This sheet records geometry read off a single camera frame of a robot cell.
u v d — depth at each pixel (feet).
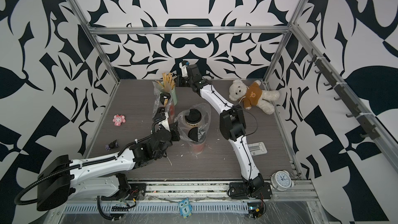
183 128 2.53
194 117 2.64
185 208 2.26
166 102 2.71
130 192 2.37
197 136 2.26
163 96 2.87
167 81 3.23
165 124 2.21
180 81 2.75
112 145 2.86
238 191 2.44
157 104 2.64
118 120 3.13
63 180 1.35
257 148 2.80
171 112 2.54
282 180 2.44
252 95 3.34
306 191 2.50
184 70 2.85
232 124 1.98
